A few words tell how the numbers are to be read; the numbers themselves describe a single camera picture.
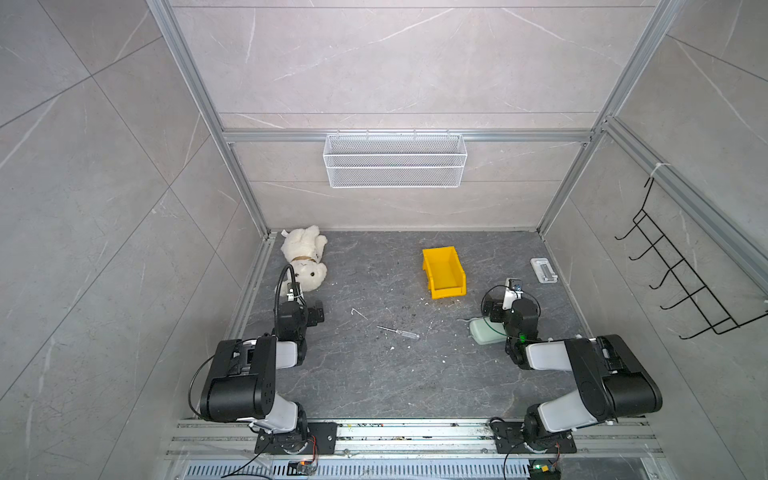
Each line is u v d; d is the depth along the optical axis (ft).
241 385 1.48
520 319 2.30
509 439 2.39
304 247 3.35
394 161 3.30
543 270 3.51
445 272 3.50
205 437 2.45
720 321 1.90
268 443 2.18
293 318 2.30
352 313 3.20
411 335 3.01
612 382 1.48
